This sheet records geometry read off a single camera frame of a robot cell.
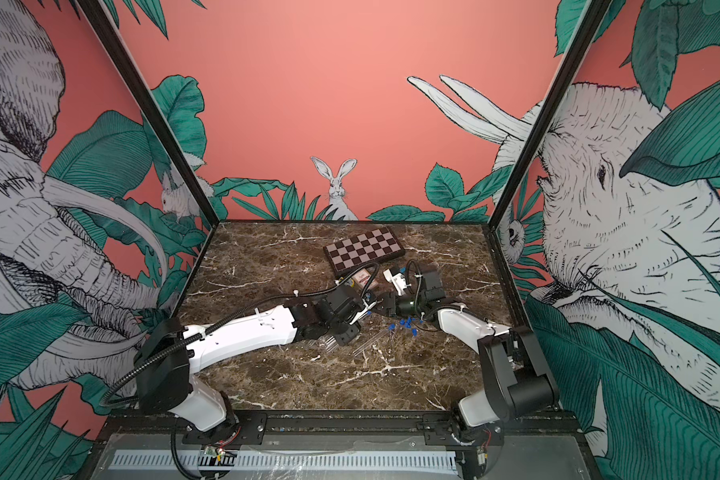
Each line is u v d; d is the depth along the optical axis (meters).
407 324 0.93
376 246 1.11
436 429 0.73
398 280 0.82
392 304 0.76
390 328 0.92
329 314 0.61
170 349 0.41
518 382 0.44
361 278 1.03
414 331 0.92
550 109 0.86
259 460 0.70
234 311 0.96
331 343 0.74
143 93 0.84
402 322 0.93
